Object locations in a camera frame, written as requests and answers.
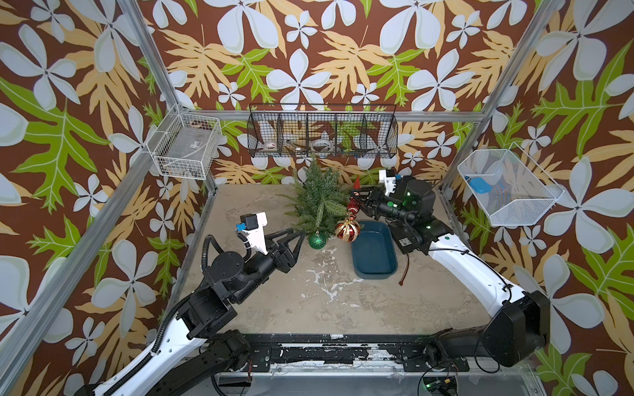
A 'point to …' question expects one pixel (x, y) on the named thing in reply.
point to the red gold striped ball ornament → (348, 230)
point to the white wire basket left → (186, 144)
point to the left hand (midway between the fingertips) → (299, 231)
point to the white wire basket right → (521, 190)
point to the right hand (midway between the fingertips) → (348, 194)
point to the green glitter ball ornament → (317, 240)
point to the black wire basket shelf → (318, 130)
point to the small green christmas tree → (319, 200)
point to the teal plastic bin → (374, 252)
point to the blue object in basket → (479, 185)
